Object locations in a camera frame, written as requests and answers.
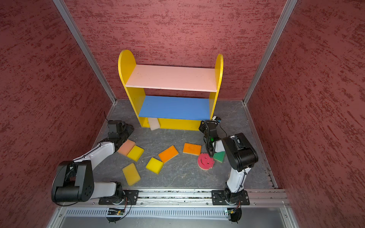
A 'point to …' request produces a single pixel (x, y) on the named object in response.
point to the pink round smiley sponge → (205, 162)
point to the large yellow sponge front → (131, 174)
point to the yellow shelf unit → (181, 98)
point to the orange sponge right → (192, 148)
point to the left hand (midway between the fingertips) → (132, 129)
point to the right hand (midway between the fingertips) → (200, 123)
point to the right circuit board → (230, 211)
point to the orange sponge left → (168, 154)
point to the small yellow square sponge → (154, 165)
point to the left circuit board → (113, 211)
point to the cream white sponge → (154, 123)
